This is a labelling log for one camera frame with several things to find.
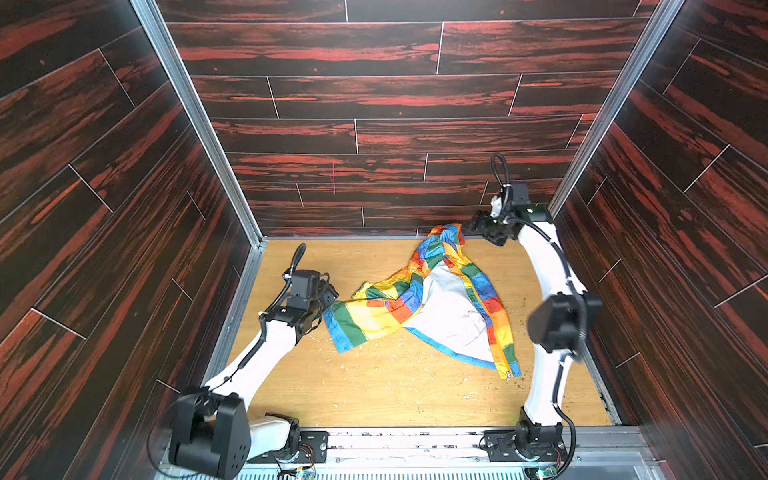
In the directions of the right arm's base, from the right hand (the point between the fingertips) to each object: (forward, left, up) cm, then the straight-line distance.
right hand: (481, 228), depth 92 cm
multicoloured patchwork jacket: (-14, +11, -19) cm, 26 cm away
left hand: (-20, +45, -7) cm, 50 cm away
